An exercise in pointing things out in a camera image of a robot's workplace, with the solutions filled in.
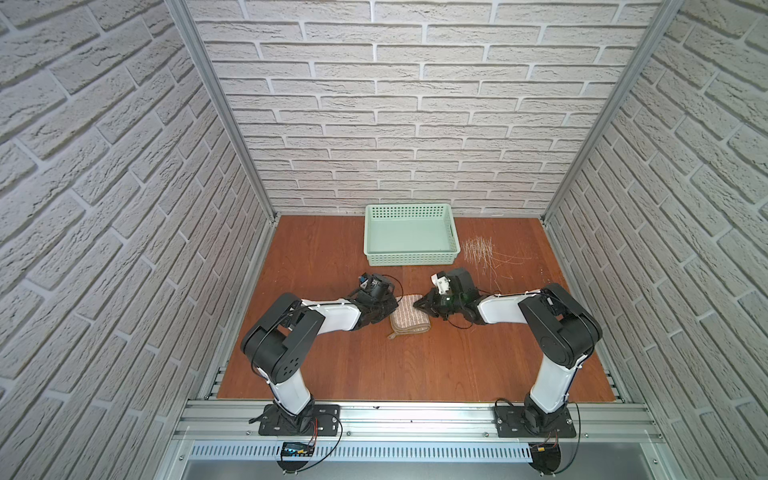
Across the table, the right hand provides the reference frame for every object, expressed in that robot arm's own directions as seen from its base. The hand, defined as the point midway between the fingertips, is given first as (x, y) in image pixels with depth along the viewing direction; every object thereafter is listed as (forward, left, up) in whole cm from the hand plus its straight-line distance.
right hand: (406, 310), depth 90 cm
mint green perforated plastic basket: (+33, -4, -3) cm, 34 cm away
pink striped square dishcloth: (-2, 0, -1) cm, 3 cm away
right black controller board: (-39, -31, -4) cm, 50 cm away
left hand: (+6, +3, -1) cm, 7 cm away
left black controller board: (-33, +30, -4) cm, 45 cm away
